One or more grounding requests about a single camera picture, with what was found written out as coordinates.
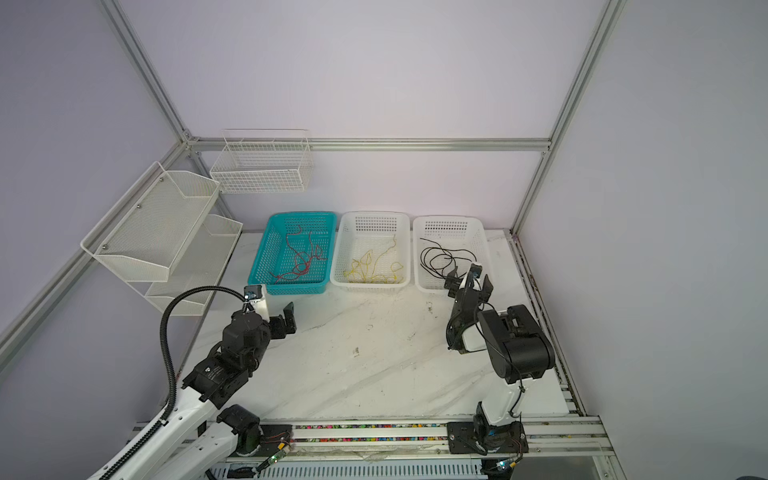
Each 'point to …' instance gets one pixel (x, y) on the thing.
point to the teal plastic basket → (296, 253)
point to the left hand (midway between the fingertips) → (272, 308)
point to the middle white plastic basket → (372, 252)
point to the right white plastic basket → (446, 244)
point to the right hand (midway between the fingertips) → (471, 270)
